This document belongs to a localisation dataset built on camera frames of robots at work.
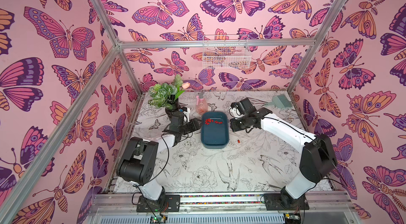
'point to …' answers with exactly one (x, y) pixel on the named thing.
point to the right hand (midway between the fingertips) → (228, 127)
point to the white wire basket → (225, 57)
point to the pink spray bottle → (201, 103)
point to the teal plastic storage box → (214, 130)
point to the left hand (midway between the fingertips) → (202, 121)
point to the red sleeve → (238, 141)
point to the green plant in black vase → (164, 95)
